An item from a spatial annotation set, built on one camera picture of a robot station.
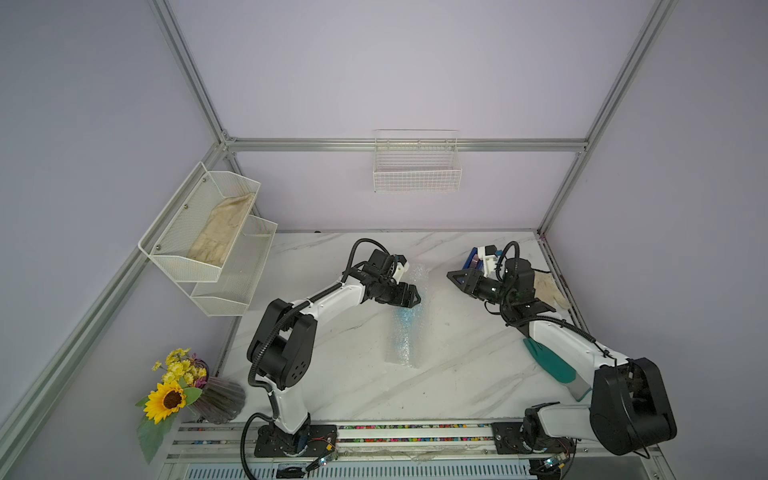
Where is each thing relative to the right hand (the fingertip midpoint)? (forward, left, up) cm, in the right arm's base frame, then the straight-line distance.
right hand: (450, 281), depth 83 cm
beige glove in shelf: (+10, +63, +12) cm, 65 cm away
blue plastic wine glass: (-8, +13, -8) cm, 17 cm away
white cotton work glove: (+10, -38, -19) cm, 44 cm away
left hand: (-1, +12, -9) cm, 15 cm away
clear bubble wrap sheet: (+6, +9, -4) cm, 11 cm away
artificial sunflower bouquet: (-27, +60, +7) cm, 66 cm away
